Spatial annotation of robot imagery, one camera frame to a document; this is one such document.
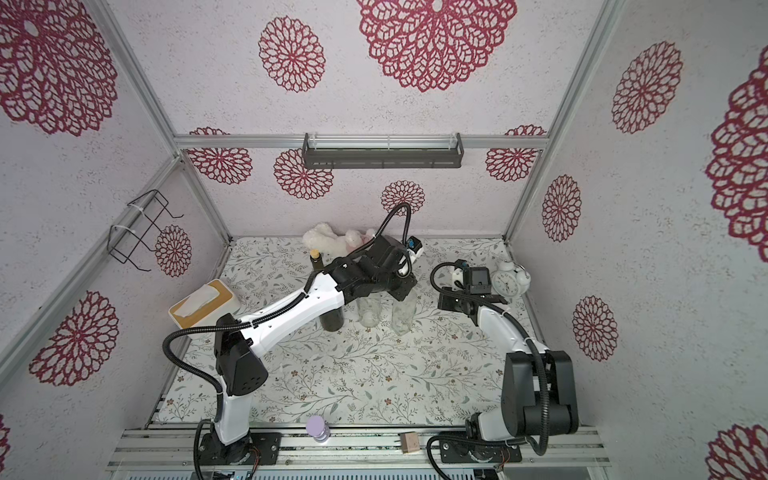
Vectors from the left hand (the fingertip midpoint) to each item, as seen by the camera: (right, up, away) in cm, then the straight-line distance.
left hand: (408, 279), depth 79 cm
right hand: (+11, -4, +12) cm, 17 cm away
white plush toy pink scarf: (-28, +13, +27) cm, 41 cm away
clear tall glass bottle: (-11, -11, +19) cm, 24 cm away
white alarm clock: (+34, -2, +16) cm, 38 cm away
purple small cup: (-22, -34, -10) cm, 42 cm away
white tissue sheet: (-66, -6, +18) cm, 68 cm away
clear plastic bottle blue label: (0, -13, +22) cm, 25 cm away
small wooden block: (0, -40, -6) cm, 40 cm away
